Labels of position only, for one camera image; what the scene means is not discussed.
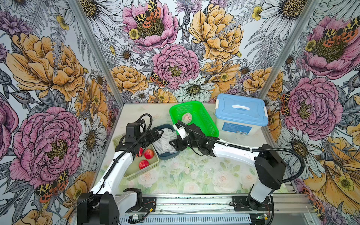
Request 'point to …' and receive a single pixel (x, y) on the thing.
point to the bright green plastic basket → (200, 116)
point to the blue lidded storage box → (241, 115)
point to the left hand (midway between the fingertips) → (158, 138)
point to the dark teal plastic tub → (168, 155)
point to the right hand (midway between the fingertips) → (175, 142)
